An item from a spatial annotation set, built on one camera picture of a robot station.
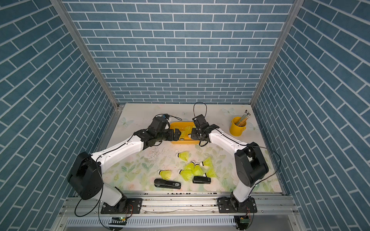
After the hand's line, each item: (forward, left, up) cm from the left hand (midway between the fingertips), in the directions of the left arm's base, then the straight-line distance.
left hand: (178, 133), depth 85 cm
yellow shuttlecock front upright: (-17, -12, -15) cm, 26 cm away
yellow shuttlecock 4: (-19, +7, -14) cm, 25 cm away
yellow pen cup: (+7, -38, -7) cm, 40 cm away
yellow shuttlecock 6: (-20, -19, -11) cm, 29 cm away
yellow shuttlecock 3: (-13, -18, -12) cm, 25 cm away
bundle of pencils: (+13, -43, 0) cm, 44 cm away
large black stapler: (-25, +7, -11) cm, 29 cm away
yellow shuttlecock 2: (+10, -3, -11) cm, 15 cm away
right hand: (+3, -10, -5) cm, 12 cm away
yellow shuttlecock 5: (-19, -5, -14) cm, 25 cm away
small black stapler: (-22, -14, -17) cm, 31 cm away
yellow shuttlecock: (-8, -4, -14) cm, 16 cm away
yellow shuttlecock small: (-15, -7, -12) cm, 21 cm away
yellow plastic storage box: (+4, -6, -14) cm, 16 cm away
